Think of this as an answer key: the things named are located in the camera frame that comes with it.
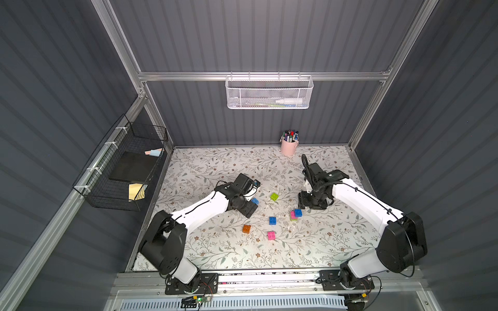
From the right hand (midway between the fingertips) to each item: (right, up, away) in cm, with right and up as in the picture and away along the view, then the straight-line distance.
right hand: (305, 207), depth 83 cm
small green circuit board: (-45, -32, -12) cm, 57 cm away
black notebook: (-69, +18, -8) cm, 72 cm away
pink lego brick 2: (-14, -13, +2) cm, 19 cm away
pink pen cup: (-1, +28, +31) cm, 42 cm away
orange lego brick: (-25, -11, +4) cm, 28 cm away
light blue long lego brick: (-21, 0, +14) cm, 25 cm away
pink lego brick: (-4, -5, +10) cm, 12 cm away
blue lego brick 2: (-2, -3, +4) cm, 6 cm away
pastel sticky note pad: (-65, +24, -1) cm, 69 cm away
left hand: (-24, 0, +3) cm, 24 cm away
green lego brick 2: (-3, -7, +8) cm, 11 cm away
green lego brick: (-12, +2, +14) cm, 18 cm away
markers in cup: (-1, +35, +26) cm, 43 cm away
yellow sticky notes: (-59, +10, -22) cm, 64 cm away
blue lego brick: (-13, -8, +6) cm, 17 cm away
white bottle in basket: (-4, +50, +11) cm, 51 cm away
